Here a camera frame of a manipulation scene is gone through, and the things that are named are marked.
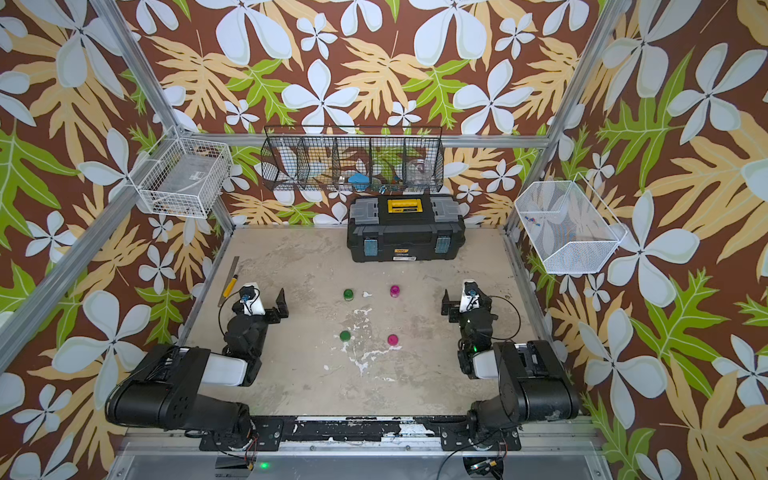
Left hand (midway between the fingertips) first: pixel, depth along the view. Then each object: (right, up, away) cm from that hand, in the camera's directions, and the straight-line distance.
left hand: (266, 288), depth 88 cm
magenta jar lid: (+38, -16, +2) cm, 41 cm away
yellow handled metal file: (-18, 0, +14) cm, 23 cm away
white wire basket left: (-24, +33, -2) cm, 41 cm away
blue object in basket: (+27, +34, +6) cm, 44 cm away
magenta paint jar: (+39, -2, +11) cm, 41 cm away
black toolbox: (+42, +19, +10) cm, 48 cm away
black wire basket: (+25, +42, +10) cm, 51 cm away
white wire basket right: (+88, +18, -4) cm, 90 cm away
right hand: (+59, 0, +2) cm, 59 cm away
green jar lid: (+23, -15, +3) cm, 28 cm away
